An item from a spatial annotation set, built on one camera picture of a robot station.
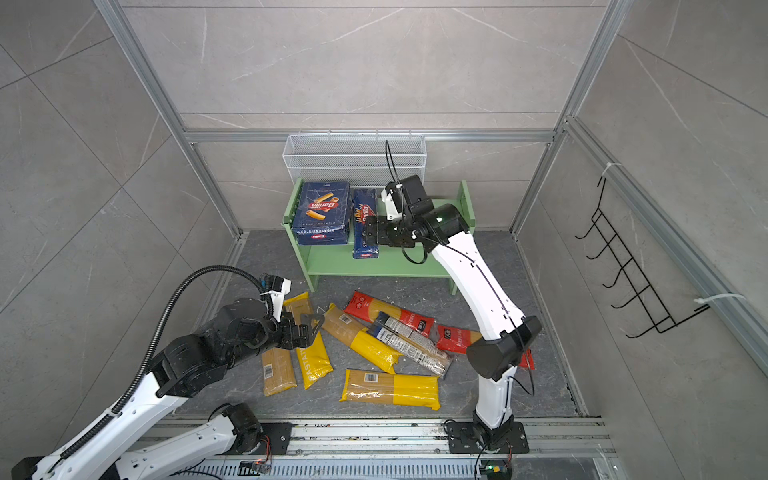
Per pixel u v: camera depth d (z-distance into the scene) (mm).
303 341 572
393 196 568
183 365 427
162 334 441
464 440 725
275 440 735
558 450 743
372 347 859
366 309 953
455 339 866
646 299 629
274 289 566
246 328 466
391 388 783
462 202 903
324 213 797
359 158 1006
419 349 853
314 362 837
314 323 610
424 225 488
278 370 821
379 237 625
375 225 628
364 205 838
